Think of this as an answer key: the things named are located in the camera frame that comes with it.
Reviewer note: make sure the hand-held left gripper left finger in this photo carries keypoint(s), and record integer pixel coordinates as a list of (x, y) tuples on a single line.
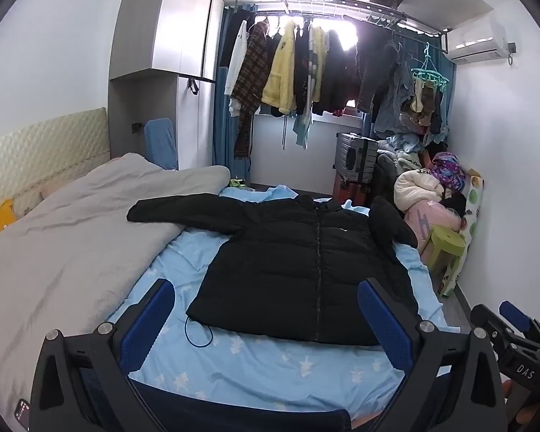
[(148, 324)]

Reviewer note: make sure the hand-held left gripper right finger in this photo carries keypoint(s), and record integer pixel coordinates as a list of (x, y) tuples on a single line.
[(384, 324)]

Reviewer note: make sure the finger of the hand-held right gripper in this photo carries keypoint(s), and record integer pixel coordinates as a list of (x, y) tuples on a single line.
[(515, 314), (486, 317)]

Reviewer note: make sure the black puffer jacket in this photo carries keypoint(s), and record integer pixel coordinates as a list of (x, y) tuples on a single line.
[(274, 270)]

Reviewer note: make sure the pile of mixed clothes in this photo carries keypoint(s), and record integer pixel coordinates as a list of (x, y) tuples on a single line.
[(400, 153)]

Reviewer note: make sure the green plastic stool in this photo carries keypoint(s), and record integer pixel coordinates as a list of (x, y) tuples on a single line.
[(447, 243)]

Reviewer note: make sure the dotted white board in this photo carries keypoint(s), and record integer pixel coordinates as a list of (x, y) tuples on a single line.
[(474, 207)]

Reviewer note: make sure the grey duvet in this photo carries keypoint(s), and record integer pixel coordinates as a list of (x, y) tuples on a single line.
[(63, 243)]

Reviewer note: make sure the light blue star bed sheet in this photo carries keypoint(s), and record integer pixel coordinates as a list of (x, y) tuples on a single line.
[(261, 369)]

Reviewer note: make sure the dark blue clothing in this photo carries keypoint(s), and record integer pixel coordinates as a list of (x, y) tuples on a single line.
[(234, 418)]

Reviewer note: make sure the red suitcase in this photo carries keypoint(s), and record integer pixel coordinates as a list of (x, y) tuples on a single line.
[(351, 191)]

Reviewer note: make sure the cream fleece garment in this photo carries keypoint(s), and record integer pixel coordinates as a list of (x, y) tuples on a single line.
[(416, 189)]

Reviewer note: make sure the purple patterned garment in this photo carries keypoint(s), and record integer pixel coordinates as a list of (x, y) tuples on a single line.
[(447, 173)]

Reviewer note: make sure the grey suitcase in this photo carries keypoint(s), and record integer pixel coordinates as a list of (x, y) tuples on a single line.
[(355, 157)]

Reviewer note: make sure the blue chair cover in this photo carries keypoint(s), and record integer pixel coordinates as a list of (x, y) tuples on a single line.
[(161, 144)]

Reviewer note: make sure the blue curtain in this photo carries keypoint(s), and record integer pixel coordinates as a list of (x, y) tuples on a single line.
[(222, 144)]

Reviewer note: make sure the cream padded headboard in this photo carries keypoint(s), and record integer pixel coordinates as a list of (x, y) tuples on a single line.
[(36, 153)]

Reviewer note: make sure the light blue hanging garment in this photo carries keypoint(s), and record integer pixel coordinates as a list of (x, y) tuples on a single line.
[(302, 135)]

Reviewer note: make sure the denim garment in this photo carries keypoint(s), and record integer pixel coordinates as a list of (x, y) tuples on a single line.
[(391, 103)]

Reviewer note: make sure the dark hanging coat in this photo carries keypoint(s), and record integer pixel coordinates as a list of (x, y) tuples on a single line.
[(337, 81)]

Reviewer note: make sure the teal clip hanger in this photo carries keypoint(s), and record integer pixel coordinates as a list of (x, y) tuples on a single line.
[(427, 74)]

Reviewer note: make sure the dark fuzzy coat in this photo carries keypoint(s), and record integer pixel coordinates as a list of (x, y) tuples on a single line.
[(378, 67)]

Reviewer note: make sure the white green sweater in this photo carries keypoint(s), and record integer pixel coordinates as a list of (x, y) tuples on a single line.
[(316, 67)]

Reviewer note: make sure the brown houndstooth coat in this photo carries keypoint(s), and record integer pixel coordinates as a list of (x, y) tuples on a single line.
[(247, 76)]

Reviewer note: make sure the black hanging garment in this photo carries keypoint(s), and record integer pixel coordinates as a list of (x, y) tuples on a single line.
[(302, 67)]

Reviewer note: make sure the white hanging garment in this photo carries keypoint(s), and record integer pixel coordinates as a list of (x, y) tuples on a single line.
[(236, 67)]

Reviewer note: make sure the yellow fleece jacket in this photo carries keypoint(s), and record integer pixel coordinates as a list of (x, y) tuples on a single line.
[(279, 72)]

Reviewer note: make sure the white air conditioner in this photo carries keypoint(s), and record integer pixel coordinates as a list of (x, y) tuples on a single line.
[(477, 38)]

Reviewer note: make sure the white wardrobe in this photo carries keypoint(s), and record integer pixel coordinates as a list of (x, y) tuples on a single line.
[(180, 22)]

